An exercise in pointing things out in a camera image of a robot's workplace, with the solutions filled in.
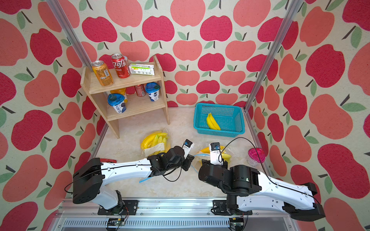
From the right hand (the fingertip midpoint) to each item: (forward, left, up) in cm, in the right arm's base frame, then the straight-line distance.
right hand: (205, 164), depth 65 cm
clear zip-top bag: (+8, +3, -10) cm, 13 cm away
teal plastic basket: (+49, -13, -24) cm, 56 cm away
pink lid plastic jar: (+17, -32, -17) cm, 40 cm away
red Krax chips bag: (+7, +61, -23) cm, 66 cm away
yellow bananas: (+43, -6, -20) cm, 48 cm away
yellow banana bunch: (+21, +33, -16) cm, 42 cm away
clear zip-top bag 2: (+12, +29, -14) cm, 34 cm away
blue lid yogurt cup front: (+30, +52, +9) cm, 61 cm away
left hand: (+5, +5, -10) cm, 12 cm away
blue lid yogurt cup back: (+44, +35, +7) cm, 57 cm away
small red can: (+46, +44, +5) cm, 64 cm away
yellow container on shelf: (+39, +53, +8) cm, 66 cm away
